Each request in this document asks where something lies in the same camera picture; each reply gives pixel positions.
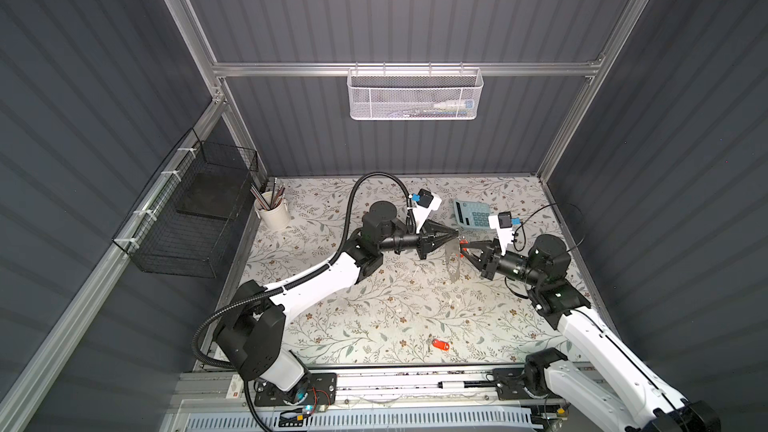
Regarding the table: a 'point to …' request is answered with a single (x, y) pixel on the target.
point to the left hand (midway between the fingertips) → (457, 232)
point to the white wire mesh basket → (415, 94)
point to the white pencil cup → (277, 218)
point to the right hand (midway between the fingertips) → (463, 251)
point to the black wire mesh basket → (185, 222)
